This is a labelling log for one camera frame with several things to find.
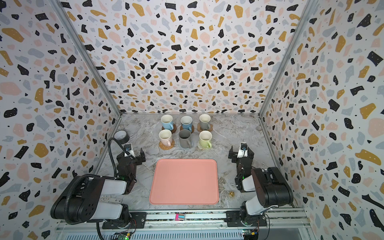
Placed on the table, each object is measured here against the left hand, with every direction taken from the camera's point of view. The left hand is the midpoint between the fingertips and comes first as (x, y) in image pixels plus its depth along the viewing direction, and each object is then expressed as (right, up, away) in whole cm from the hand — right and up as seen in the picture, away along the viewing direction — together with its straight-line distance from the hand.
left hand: (134, 148), depth 88 cm
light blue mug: (+29, +16, +18) cm, 38 cm away
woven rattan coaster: (+16, -1, +13) cm, 20 cm away
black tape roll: (-18, +6, +19) cm, 26 cm away
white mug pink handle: (+16, +6, +11) cm, 20 cm away
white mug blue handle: (+15, +17, +18) cm, 29 cm away
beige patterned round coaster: (+41, -2, +13) cm, 43 cm away
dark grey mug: (+29, +3, +8) cm, 30 cm away
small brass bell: (+56, -24, -7) cm, 61 cm away
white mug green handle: (+42, +5, +7) cm, 43 cm away
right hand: (+64, +2, +1) cm, 64 cm away
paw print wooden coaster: (+38, +11, +25) cm, 47 cm away
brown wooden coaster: (+20, +11, +19) cm, 29 cm away
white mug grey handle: (+42, +17, +18) cm, 49 cm away
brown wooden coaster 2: (+24, +11, +25) cm, 36 cm away
